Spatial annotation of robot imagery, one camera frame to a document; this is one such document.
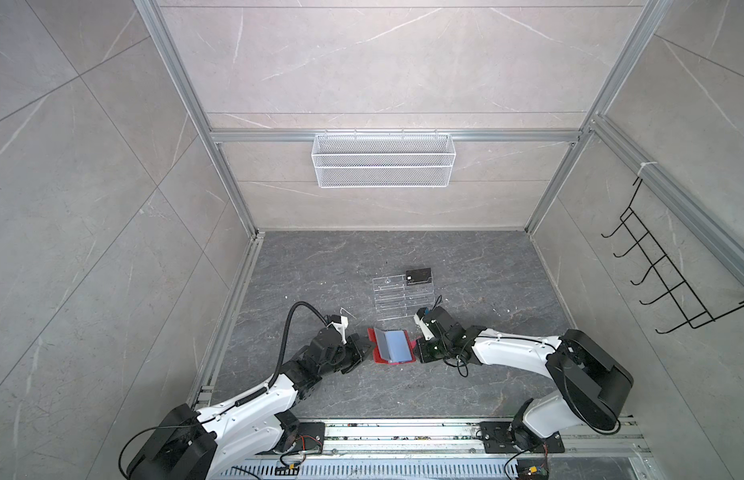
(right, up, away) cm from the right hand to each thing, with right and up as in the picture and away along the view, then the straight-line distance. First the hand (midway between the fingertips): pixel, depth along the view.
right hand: (414, 348), depth 89 cm
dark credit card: (+2, +22, +6) cm, 23 cm away
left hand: (-11, +5, -9) cm, 15 cm away
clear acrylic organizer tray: (-5, +14, +9) cm, 17 cm away
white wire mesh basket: (-9, +61, +12) cm, 63 cm away
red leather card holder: (-7, +2, -2) cm, 7 cm away
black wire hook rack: (+53, +16, -30) cm, 63 cm away
